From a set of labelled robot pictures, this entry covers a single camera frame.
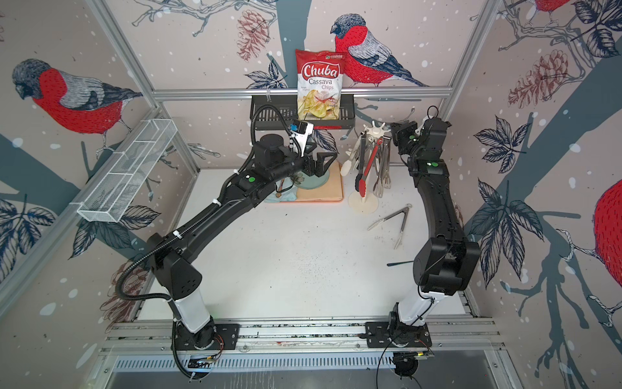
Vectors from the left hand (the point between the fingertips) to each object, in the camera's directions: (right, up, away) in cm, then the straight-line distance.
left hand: (330, 145), depth 69 cm
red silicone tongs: (+13, -12, +17) cm, 24 cm away
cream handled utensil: (+19, -10, +15) cm, 26 cm away
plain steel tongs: (+35, -22, +35) cm, 54 cm away
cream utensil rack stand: (+19, -20, +38) cm, 47 cm away
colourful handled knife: (-15, -14, -4) cm, 21 cm away
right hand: (+19, +10, +9) cm, 23 cm away
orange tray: (+3, -14, +42) cm, 44 cm away
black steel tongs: (+12, -2, +13) cm, 18 cm away
